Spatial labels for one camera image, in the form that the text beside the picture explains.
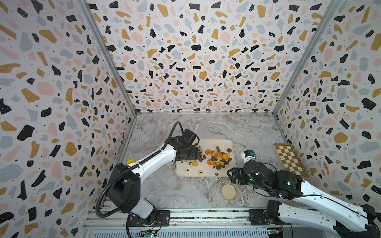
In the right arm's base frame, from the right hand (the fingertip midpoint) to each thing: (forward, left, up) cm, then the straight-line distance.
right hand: (233, 174), depth 70 cm
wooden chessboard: (+17, -40, -17) cm, 47 cm away
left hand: (+14, +19, -7) cm, 24 cm away
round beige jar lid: (-2, 0, -18) cm, 18 cm away
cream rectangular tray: (+29, -1, -20) cm, 35 cm away
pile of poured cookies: (+16, +5, -16) cm, 23 cm away
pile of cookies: (+14, +19, -17) cm, 29 cm away
